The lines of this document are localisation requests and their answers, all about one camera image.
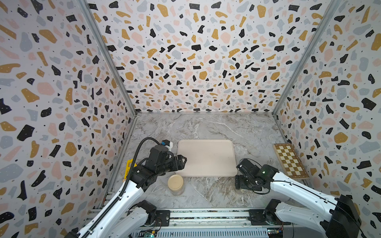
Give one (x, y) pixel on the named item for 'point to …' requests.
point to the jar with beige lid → (175, 185)
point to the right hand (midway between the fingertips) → (241, 185)
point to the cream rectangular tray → (208, 157)
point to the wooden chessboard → (290, 161)
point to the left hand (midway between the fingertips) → (183, 159)
